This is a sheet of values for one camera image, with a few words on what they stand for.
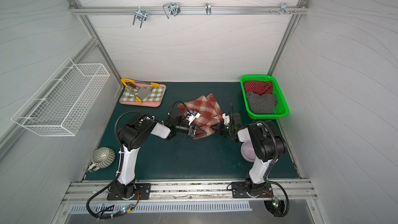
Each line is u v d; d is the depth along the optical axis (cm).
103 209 72
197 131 82
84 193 75
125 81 116
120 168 59
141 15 80
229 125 90
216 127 92
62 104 69
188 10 80
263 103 98
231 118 77
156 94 113
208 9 78
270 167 52
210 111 101
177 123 82
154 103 108
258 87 108
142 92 115
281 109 98
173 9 77
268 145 48
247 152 82
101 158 84
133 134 56
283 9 77
